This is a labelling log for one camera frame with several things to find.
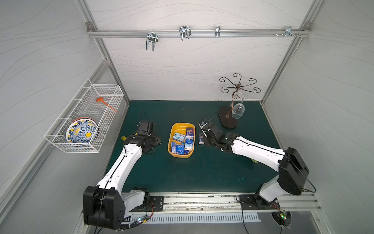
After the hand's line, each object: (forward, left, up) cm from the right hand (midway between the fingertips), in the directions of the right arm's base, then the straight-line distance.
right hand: (208, 133), depth 85 cm
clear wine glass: (+12, -18, +8) cm, 23 cm away
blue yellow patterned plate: (-14, +57, +22) cm, 63 cm away
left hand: (-6, +30, 0) cm, 31 cm away
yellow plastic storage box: (+11, +19, -11) cm, 25 cm away
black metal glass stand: (+26, -15, -12) cm, 32 cm away
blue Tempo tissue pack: (-7, +17, -8) cm, 20 cm away
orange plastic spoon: (+8, +60, +19) cm, 64 cm away
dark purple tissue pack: (+6, +12, -8) cm, 15 cm away
